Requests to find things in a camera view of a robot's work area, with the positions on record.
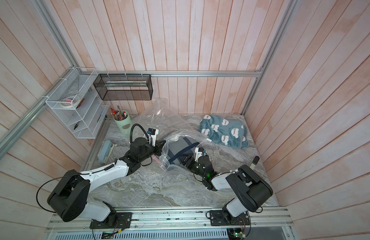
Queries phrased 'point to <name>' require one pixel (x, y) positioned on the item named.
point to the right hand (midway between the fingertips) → (180, 158)
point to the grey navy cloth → (180, 147)
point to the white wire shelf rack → (83, 121)
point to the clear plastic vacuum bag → (159, 114)
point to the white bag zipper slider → (209, 139)
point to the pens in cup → (117, 113)
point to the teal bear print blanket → (232, 133)
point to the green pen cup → (124, 125)
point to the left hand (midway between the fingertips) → (165, 143)
